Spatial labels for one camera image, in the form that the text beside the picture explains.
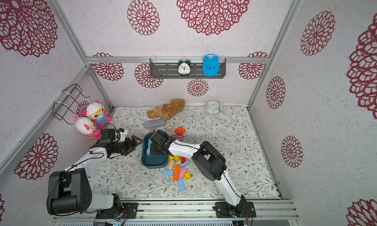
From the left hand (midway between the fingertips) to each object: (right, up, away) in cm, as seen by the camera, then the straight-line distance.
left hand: (139, 144), depth 88 cm
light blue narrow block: (+29, -11, +1) cm, 31 cm away
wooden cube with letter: (+4, +8, +16) cm, 18 cm away
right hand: (+6, -3, +3) cm, 7 cm away
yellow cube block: (+18, -8, +1) cm, 20 cm away
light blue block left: (+17, -16, -2) cm, 24 cm away
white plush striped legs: (-28, +11, -5) cm, 31 cm away
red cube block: (+26, -9, 0) cm, 28 cm away
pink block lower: (+26, -16, -1) cm, 31 cm away
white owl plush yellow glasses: (-30, +20, +4) cm, 36 cm away
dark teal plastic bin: (+8, -10, -2) cm, 13 cm away
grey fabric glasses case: (+5, +13, +18) cm, 22 cm away
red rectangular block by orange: (+22, +6, +17) cm, 29 cm away
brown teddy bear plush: (+14, +21, +18) cm, 31 cm away
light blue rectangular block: (+4, 0, +9) cm, 9 cm away
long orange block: (+22, -16, -2) cm, 28 cm away
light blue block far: (+26, -22, -7) cm, 34 cm away
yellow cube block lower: (+22, -9, +2) cm, 24 cm away
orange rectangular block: (+25, +8, +18) cm, 32 cm away
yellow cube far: (+29, -17, -5) cm, 34 cm away
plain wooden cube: (+16, +9, +18) cm, 25 cm away
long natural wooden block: (+19, -12, -1) cm, 22 cm away
